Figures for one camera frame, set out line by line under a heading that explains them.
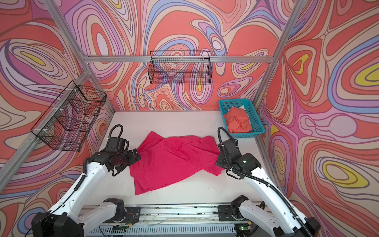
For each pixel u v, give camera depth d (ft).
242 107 3.79
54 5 2.23
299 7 2.26
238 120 3.40
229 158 1.76
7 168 1.71
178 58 2.84
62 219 1.24
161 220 2.39
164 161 2.92
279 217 1.35
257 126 3.33
